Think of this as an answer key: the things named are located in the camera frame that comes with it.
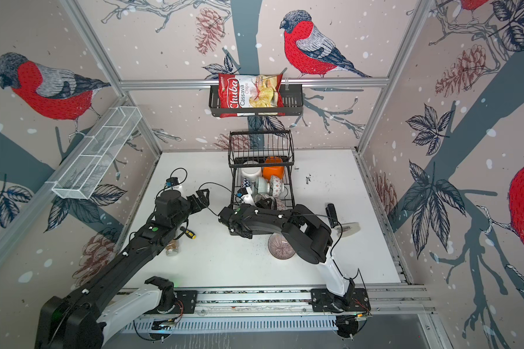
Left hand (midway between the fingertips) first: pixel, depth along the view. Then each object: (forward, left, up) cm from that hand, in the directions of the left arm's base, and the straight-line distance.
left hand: (199, 193), depth 81 cm
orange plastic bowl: (+22, -29, -10) cm, 38 cm away
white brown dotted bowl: (+2, -24, -6) cm, 25 cm away
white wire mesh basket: (+5, +36, +12) cm, 39 cm away
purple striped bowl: (-14, -31, -18) cm, 39 cm away
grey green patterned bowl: (+9, -30, -8) cm, 32 cm away
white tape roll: (-7, -61, -17) cm, 64 cm away
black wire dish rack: (+24, -24, -10) cm, 35 cm away
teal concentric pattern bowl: (+10, -24, -10) cm, 28 cm away
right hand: (0, -26, -10) cm, 28 cm away
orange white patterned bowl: (+11, -17, -8) cm, 21 cm away
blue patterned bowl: (-1, -31, -8) cm, 32 cm away
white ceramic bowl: (+20, -18, -12) cm, 29 cm away
